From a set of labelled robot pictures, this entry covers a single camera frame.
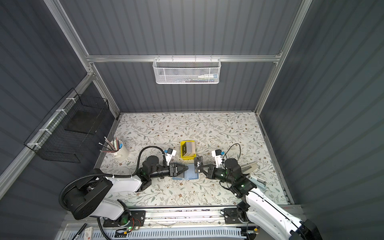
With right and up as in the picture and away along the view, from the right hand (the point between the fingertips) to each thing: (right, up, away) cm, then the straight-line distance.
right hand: (201, 168), depth 75 cm
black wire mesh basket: (-66, +21, -2) cm, 69 cm away
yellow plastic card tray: (-11, +6, +21) cm, 25 cm away
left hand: (-7, -2, +1) cm, 7 cm away
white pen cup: (-47, +5, +14) cm, 50 cm away
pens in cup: (-52, +9, +16) cm, 55 cm away
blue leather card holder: (-7, -7, +12) cm, 15 cm away
